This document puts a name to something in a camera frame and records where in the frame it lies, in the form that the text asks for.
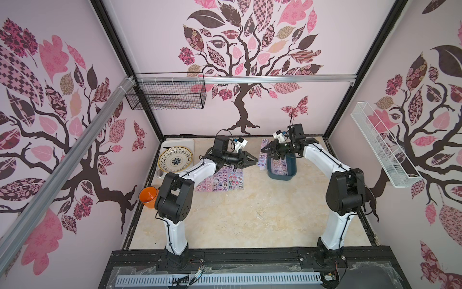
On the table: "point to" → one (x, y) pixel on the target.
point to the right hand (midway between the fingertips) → (262, 153)
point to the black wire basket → (147, 96)
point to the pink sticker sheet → (205, 185)
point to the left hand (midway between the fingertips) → (255, 163)
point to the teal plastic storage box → (292, 168)
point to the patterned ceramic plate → (175, 159)
